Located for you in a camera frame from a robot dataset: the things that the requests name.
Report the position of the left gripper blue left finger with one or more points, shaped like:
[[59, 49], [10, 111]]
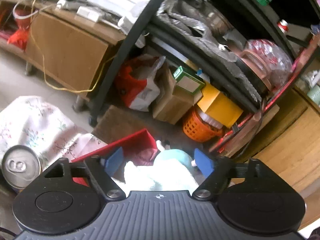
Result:
[[113, 161]]

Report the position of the red white plastic bag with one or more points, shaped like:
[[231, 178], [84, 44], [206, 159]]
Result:
[[135, 81]]

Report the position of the blue yellow drink can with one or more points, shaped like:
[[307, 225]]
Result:
[[20, 166]]

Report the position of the pink pig plush toy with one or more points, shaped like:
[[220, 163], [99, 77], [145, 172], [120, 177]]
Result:
[[166, 153]]

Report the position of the green white small box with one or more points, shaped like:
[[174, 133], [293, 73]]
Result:
[[187, 80]]

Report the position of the wooden tv cabinet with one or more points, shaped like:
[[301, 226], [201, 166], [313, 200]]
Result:
[[73, 51]]

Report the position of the steel pan with lid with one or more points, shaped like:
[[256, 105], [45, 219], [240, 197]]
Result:
[[205, 12]]

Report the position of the orange plastic basket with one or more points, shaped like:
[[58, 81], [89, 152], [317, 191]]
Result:
[[197, 130]]

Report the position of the pink lidded pot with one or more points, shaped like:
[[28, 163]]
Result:
[[255, 69]]

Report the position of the yellow cardboard box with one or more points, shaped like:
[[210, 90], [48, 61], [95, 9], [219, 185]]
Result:
[[218, 106]]

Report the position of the wooden cupboard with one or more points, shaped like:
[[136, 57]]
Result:
[[289, 145]]

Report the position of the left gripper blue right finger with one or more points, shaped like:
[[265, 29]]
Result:
[[203, 162]]

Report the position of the light blue fluffy towel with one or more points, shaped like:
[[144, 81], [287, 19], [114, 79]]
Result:
[[168, 175]]

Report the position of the brown cardboard box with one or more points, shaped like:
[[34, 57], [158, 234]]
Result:
[[173, 101]]

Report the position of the red cardboard box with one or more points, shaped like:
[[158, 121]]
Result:
[[140, 148]]

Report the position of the floral white tablecloth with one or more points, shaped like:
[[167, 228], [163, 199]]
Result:
[[41, 126]]

